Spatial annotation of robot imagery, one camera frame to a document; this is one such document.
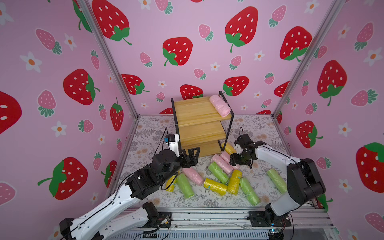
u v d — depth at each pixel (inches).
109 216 16.3
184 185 32.1
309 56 33.7
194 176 33.0
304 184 18.0
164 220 28.2
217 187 31.9
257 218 28.9
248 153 26.6
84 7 26.6
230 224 28.8
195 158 22.3
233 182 32.3
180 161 22.2
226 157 36.6
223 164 35.7
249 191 31.5
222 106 28.6
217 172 34.3
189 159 22.5
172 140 22.1
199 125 29.0
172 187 32.5
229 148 38.3
